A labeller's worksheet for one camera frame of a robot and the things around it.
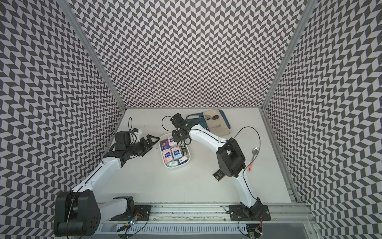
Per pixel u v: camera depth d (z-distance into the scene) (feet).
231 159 1.72
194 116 3.63
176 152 2.90
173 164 2.71
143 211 2.38
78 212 1.29
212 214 2.46
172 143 2.99
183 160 2.72
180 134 2.19
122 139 2.15
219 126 3.46
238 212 2.40
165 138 3.09
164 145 2.99
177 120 2.36
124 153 2.03
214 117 3.56
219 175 2.75
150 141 2.47
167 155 2.84
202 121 3.52
